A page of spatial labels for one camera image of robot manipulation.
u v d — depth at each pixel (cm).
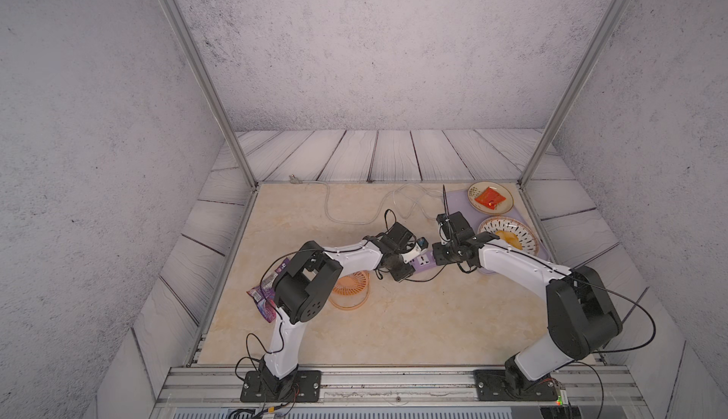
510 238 99
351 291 87
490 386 72
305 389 73
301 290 52
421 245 85
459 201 114
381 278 79
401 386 74
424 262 94
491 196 114
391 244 76
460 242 71
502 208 111
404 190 121
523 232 102
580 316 44
